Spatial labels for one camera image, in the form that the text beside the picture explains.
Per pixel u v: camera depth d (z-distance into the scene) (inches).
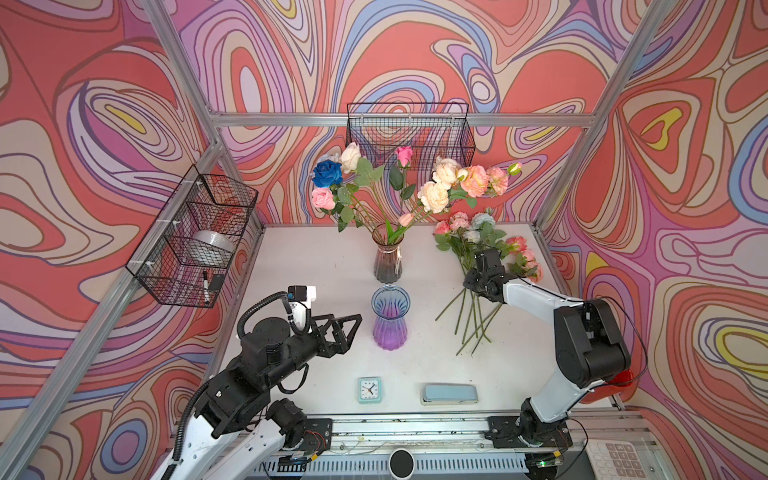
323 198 27.2
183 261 29.5
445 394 30.4
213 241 28.9
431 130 37.8
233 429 17.1
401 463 25.7
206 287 28.3
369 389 30.9
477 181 27.0
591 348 18.5
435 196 27.2
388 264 37.5
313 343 21.7
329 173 26.7
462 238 43.8
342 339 21.3
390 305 31.7
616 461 27.1
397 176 31.5
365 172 30.8
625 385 26.9
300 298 21.6
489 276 29.7
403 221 32.3
